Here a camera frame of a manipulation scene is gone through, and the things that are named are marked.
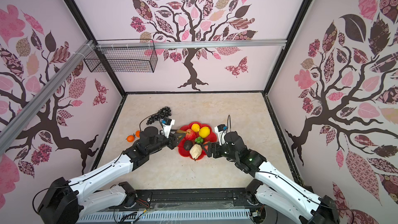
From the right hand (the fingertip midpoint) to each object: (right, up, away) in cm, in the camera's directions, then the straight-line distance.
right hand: (207, 144), depth 74 cm
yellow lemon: (-1, +3, +18) cm, 18 cm away
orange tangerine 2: (-47, -1, +20) cm, 51 cm away
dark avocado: (-11, -3, +11) cm, 16 cm away
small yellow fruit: (-7, +6, +19) cm, 21 cm away
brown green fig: (-14, +6, +3) cm, 15 cm away
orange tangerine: (-43, +2, +21) cm, 48 cm away
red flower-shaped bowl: (+3, 0, +17) cm, 17 cm away
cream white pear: (-6, -6, +9) cm, 12 cm away
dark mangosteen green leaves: (-4, -1, +13) cm, 14 cm away
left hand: (-13, +4, +4) cm, 14 cm away
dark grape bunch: (-29, +15, +29) cm, 44 cm away
